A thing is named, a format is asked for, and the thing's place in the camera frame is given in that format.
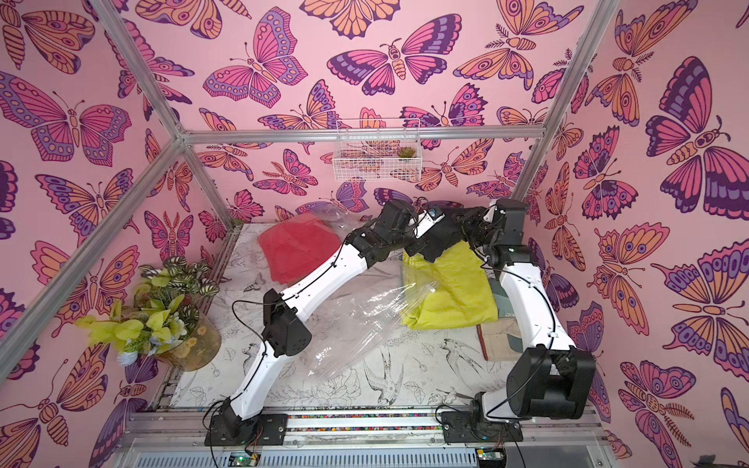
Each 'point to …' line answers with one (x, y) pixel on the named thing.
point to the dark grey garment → (441, 238)
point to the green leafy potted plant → (165, 322)
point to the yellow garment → (452, 292)
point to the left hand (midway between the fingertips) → (430, 226)
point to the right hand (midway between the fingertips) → (457, 211)
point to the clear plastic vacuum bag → (353, 317)
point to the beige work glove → (503, 339)
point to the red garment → (293, 245)
